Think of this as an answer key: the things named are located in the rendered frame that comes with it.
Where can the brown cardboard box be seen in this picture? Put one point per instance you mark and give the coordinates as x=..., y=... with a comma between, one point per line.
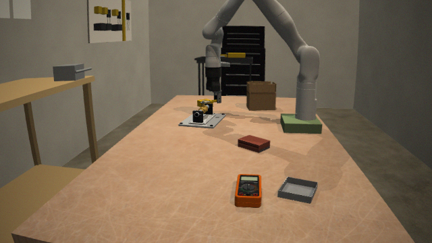
x=262, y=96

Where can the reddish-brown flat rectangular block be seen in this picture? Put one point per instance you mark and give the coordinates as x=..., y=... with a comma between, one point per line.
x=254, y=143

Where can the orange digital multimeter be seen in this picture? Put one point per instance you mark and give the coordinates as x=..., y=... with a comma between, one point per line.
x=248, y=191

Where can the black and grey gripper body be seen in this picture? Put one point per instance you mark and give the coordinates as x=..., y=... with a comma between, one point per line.
x=213, y=72

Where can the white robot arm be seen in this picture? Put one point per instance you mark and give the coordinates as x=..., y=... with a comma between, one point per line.
x=281, y=21

